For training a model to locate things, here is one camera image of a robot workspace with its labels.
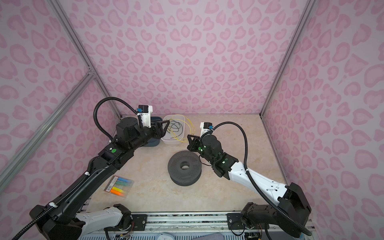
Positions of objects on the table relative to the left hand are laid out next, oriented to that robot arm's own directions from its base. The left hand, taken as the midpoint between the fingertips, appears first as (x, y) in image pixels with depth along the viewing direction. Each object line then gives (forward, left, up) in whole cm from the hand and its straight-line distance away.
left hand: (165, 118), depth 67 cm
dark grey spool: (-15, -7, -31) cm, 35 cm away
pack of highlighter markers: (-17, +30, -36) cm, 50 cm away
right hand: (-3, -9, -9) cm, 13 cm away
